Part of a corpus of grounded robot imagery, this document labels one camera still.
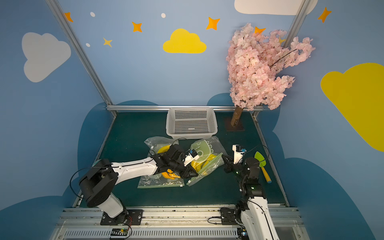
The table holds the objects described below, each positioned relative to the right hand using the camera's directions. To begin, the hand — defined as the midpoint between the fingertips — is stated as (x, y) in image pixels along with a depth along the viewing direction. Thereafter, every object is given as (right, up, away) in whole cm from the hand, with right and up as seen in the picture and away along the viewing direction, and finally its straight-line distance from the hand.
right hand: (225, 154), depth 80 cm
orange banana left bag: (-32, -13, +7) cm, 35 cm away
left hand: (-15, -10, +1) cm, 18 cm away
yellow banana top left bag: (-37, +1, +14) cm, 39 cm away
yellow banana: (-15, -9, +10) cm, 20 cm away
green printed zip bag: (-11, +2, +13) cm, 17 cm away
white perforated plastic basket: (-19, +18, +35) cm, 44 cm away
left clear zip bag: (-42, +3, +18) cm, 46 cm away
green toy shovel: (+26, -6, +18) cm, 32 cm away
